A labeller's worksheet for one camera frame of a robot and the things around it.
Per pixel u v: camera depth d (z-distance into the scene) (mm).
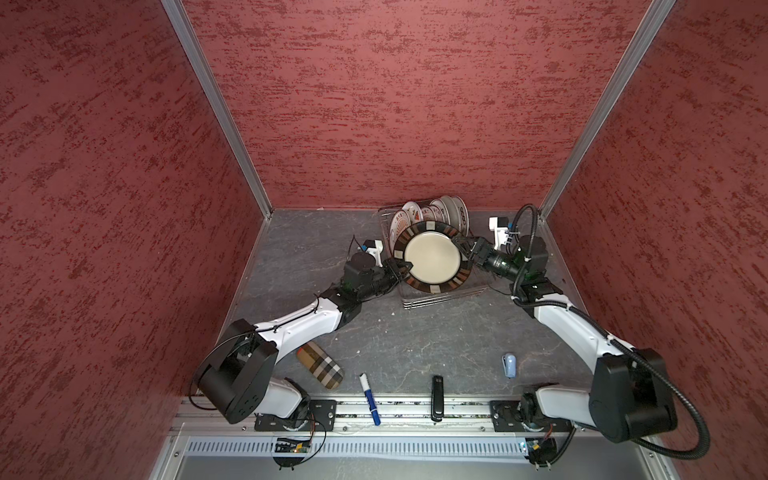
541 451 715
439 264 818
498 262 707
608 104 880
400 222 1031
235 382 422
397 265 772
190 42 756
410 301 855
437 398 775
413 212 1002
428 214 988
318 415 742
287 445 728
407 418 757
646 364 406
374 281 693
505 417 741
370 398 758
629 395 415
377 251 774
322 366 791
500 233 741
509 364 805
